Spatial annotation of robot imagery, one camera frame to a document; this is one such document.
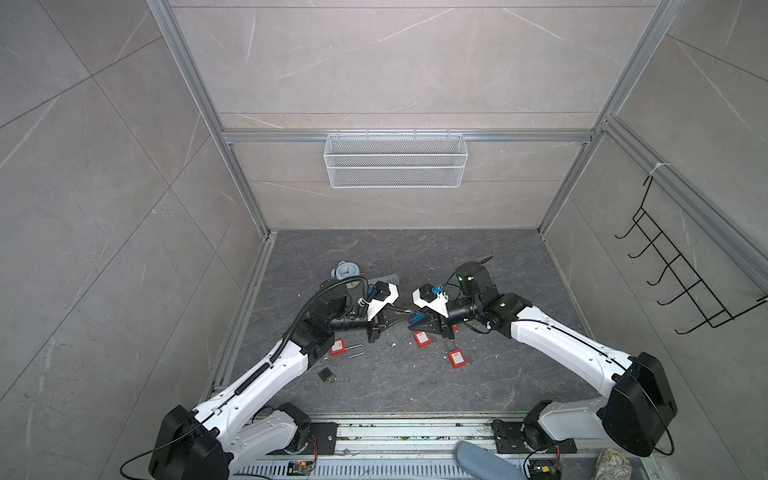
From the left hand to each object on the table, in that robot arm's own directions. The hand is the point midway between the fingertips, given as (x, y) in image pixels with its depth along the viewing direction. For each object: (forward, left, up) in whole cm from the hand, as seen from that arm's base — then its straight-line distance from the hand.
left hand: (409, 310), depth 69 cm
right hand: (0, 0, -5) cm, 5 cm away
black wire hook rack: (-2, -63, +8) cm, 64 cm away
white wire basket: (+55, +2, +5) cm, 55 cm away
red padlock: (+3, -6, -24) cm, 25 cm away
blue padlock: (-2, -1, +1) cm, 3 cm away
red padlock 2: (-3, -15, -24) cm, 28 cm away
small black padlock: (-6, +23, -25) cm, 34 cm away
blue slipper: (-29, -17, -22) cm, 40 cm away
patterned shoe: (-30, -46, -21) cm, 59 cm away
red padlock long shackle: (+2, +20, -24) cm, 31 cm away
